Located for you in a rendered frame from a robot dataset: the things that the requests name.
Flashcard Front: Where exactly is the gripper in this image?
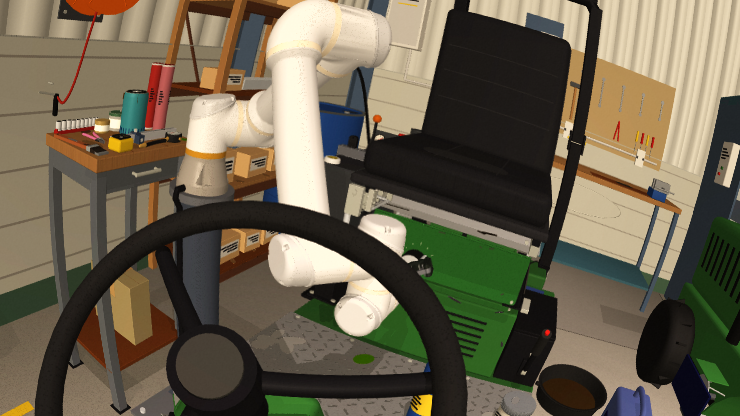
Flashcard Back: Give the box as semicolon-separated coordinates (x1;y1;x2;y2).
402;249;435;279

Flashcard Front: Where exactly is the green mower body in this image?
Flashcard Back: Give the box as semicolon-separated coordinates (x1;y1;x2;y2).
294;207;557;396

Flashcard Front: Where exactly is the black mower seat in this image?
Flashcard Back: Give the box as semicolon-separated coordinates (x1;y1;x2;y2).
350;8;574;244

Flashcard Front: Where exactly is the grey tread plate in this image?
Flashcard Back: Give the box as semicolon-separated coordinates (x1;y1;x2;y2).
129;310;510;416

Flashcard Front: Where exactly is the black control box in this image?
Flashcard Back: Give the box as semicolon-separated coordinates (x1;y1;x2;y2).
492;287;560;389

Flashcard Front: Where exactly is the blue yellow spray can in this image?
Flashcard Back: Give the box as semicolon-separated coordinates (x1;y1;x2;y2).
406;392;434;416

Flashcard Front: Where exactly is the blue drum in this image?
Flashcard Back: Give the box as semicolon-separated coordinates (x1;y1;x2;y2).
317;101;366;158

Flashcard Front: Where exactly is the grey lidded jar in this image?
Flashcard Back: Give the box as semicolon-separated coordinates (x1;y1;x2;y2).
496;391;539;416

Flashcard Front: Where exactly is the black oil drain pan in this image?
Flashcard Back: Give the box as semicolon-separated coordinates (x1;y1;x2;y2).
535;363;609;416

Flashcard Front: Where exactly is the brown labelled cardboard box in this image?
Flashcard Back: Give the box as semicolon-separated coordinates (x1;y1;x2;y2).
233;146;271;180
198;66;248;93

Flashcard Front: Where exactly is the wooden top blue workbench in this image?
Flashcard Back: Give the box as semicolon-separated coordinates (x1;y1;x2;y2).
551;153;684;314

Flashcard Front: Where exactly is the black steering wheel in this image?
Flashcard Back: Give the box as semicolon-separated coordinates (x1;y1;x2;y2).
34;200;469;416

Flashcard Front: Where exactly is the blue jug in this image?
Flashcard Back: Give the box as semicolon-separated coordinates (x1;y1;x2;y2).
600;385;655;416

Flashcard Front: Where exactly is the blue bench vise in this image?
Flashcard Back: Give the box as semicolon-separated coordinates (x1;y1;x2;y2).
645;178;672;204

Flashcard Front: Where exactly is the black tyre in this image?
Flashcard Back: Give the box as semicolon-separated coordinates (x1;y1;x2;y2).
635;298;697;388

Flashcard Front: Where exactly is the tan pegboard with tools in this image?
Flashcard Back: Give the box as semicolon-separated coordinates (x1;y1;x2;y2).
557;48;678;172

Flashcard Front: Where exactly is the dark blue cabinet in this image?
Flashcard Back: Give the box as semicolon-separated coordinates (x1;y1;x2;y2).
664;95;740;302

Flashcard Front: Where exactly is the tan cardboard box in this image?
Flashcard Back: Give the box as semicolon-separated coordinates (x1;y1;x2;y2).
109;268;155;347

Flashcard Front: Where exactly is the wooden shelf unit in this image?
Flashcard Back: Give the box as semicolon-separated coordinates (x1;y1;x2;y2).
147;0;303;286

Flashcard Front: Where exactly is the green machine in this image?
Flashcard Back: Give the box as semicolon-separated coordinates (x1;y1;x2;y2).
677;216;740;416

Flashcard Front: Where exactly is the red tube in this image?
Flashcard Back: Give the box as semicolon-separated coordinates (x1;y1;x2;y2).
144;62;164;131

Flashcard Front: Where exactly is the yellow tape measure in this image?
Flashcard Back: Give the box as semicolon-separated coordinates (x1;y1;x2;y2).
107;132;135;154

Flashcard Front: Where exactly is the teal cylinder can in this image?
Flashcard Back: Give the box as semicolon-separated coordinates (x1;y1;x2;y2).
119;88;150;136

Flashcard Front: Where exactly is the grey wooden top table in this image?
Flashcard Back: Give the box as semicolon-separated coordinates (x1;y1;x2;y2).
46;128;187;415

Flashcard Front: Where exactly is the white socket rack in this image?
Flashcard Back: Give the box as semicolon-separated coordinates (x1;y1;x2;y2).
54;116;97;135

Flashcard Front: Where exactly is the grey seat slide rail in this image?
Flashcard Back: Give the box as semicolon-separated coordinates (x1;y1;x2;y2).
343;183;549;257

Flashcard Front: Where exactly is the black cable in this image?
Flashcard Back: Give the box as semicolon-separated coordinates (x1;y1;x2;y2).
354;65;372;147

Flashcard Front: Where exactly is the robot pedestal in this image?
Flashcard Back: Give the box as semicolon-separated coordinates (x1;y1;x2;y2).
171;184;236;332

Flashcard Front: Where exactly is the white wall poster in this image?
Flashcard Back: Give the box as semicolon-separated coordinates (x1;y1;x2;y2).
385;0;433;53

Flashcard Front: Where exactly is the blue wall sign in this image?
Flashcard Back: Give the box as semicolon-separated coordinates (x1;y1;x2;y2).
524;11;565;39

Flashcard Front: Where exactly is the white switch box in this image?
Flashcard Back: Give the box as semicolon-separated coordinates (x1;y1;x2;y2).
713;140;740;190

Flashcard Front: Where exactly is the red hose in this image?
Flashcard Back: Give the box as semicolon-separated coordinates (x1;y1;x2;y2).
53;13;98;117

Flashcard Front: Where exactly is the orange hose reel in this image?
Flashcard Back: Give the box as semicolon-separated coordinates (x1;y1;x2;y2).
57;0;143;24

